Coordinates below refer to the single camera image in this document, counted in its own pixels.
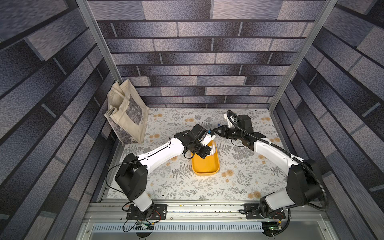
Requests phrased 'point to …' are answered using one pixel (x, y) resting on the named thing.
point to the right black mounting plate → (252, 211)
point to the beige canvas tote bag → (127, 115)
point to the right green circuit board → (271, 228)
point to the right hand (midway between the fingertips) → (213, 128)
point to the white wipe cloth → (213, 150)
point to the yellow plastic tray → (209, 166)
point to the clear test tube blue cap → (209, 131)
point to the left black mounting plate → (159, 212)
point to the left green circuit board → (144, 226)
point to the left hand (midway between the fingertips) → (210, 152)
